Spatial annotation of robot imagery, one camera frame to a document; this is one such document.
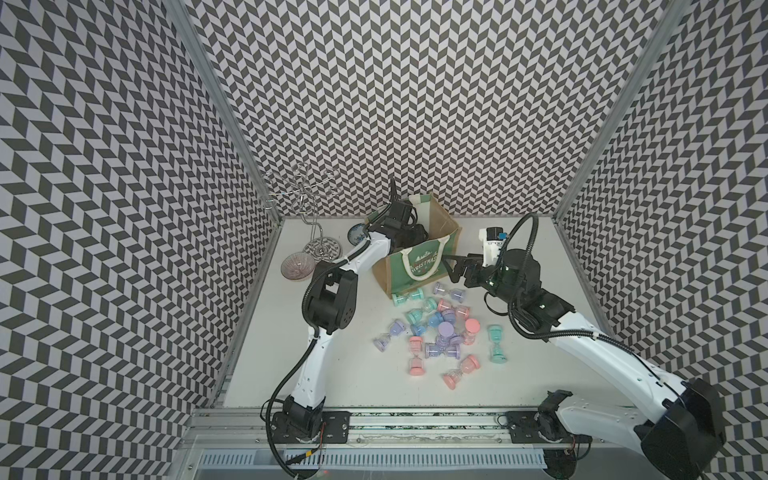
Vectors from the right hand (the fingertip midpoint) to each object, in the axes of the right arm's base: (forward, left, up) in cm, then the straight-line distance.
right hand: (456, 261), depth 75 cm
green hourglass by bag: (+3, +9, -21) cm, 23 cm away
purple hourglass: (-12, +2, -16) cm, 20 cm away
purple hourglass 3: (-15, +5, -22) cm, 27 cm away
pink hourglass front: (-19, -4, -23) cm, 30 cm away
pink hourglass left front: (-18, +10, -24) cm, 32 cm away
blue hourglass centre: (-6, +5, -22) cm, 23 cm away
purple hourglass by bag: (+3, -3, -22) cm, 23 cm away
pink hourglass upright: (-11, -5, -16) cm, 20 cm away
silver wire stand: (+21, +43, +7) cm, 48 cm away
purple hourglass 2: (-8, +16, -22) cm, 28 cm away
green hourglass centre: (-5, +10, -22) cm, 24 cm away
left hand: (+21, +6, -14) cm, 26 cm away
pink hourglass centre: (0, +1, -23) cm, 23 cm away
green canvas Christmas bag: (+7, +10, -12) cm, 18 cm away
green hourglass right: (-11, -13, -22) cm, 28 cm away
